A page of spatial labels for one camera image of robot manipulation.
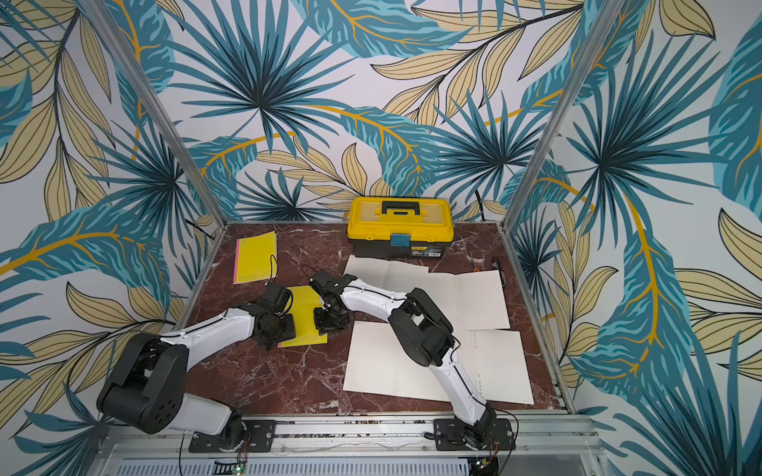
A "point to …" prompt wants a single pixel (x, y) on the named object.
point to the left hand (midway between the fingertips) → (289, 336)
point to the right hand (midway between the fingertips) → (321, 331)
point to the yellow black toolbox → (401, 227)
